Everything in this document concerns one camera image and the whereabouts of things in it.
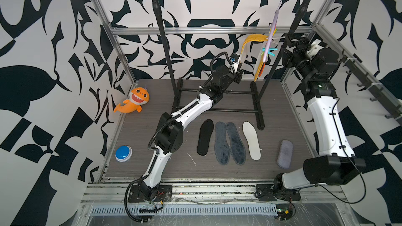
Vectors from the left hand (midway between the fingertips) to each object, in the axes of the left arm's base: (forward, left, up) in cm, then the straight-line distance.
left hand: (238, 59), depth 79 cm
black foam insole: (-20, +16, -37) cm, 45 cm away
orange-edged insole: (-22, -10, -37) cm, 44 cm away
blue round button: (-32, +61, -36) cm, 77 cm away
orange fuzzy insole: (0, -13, -6) cm, 14 cm away
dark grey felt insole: (-30, +8, -37) cm, 49 cm away
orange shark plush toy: (+2, +58, -29) cm, 65 cm away
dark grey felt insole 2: (-29, -1, -37) cm, 47 cm away
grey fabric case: (-37, -24, -34) cm, 56 cm away
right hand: (-7, -13, +16) cm, 22 cm away
